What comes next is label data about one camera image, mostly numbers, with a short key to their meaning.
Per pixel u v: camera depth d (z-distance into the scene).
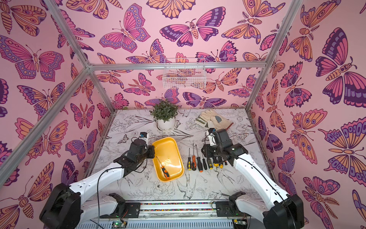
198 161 0.90
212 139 0.67
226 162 0.90
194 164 0.87
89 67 0.92
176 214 0.73
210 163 0.89
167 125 1.05
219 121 1.10
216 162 0.89
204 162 0.90
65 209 0.40
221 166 0.88
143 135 0.76
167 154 0.91
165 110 0.92
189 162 0.90
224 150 0.57
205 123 1.10
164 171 0.85
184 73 0.95
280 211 0.37
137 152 0.66
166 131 1.06
